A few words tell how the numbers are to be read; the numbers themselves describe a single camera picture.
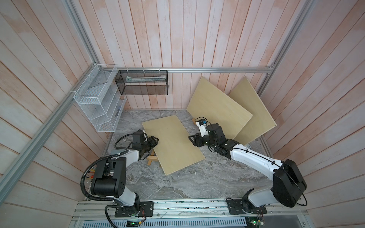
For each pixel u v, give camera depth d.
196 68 0.98
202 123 0.73
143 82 1.06
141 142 0.75
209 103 0.95
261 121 0.78
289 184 0.42
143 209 0.73
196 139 0.73
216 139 0.63
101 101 0.70
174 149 0.92
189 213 0.73
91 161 0.43
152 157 0.86
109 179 0.45
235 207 0.73
